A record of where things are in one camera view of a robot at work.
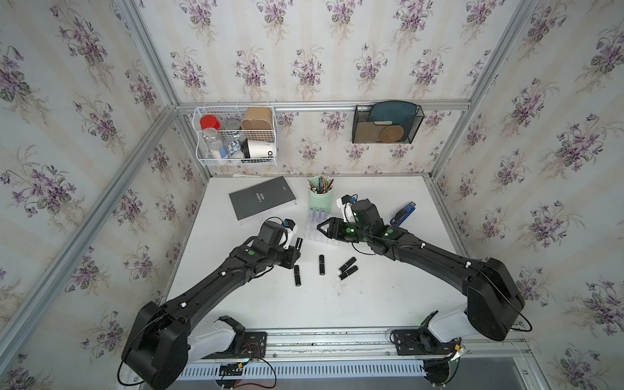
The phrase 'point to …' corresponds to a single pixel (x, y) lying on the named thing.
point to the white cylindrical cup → (257, 149)
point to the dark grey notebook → (262, 197)
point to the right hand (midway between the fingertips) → (324, 228)
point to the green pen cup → (320, 192)
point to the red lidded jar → (210, 121)
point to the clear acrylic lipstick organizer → (316, 216)
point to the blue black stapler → (402, 214)
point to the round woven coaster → (391, 134)
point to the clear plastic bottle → (213, 142)
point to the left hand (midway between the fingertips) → (300, 256)
